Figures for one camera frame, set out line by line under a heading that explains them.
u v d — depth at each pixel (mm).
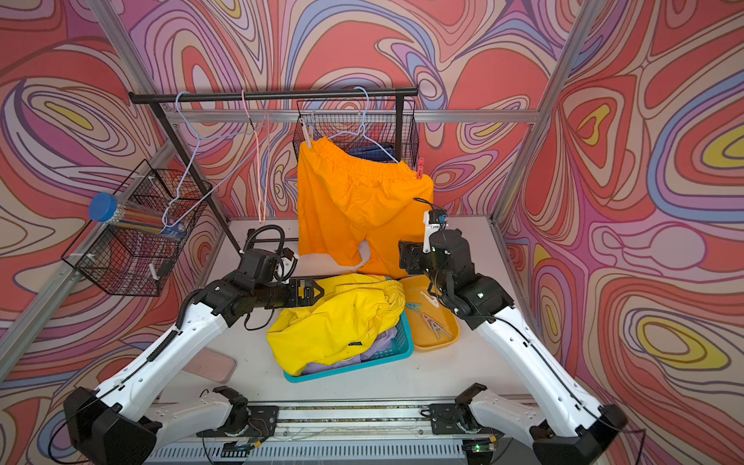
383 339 795
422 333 885
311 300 661
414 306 933
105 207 619
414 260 595
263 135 959
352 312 765
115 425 368
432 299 952
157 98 605
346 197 782
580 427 369
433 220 566
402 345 814
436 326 885
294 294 661
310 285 678
